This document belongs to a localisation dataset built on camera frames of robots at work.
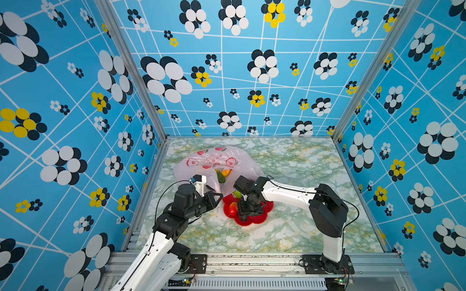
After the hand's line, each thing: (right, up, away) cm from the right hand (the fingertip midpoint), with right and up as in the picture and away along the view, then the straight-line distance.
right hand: (245, 215), depth 84 cm
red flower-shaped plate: (-7, +7, +2) cm, 10 cm away
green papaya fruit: (-13, +16, +12) cm, 23 cm away
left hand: (-8, +12, -11) cm, 19 cm away
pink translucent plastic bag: (-12, +23, +10) cm, 28 cm away
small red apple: (-5, +3, -1) cm, 6 cm away
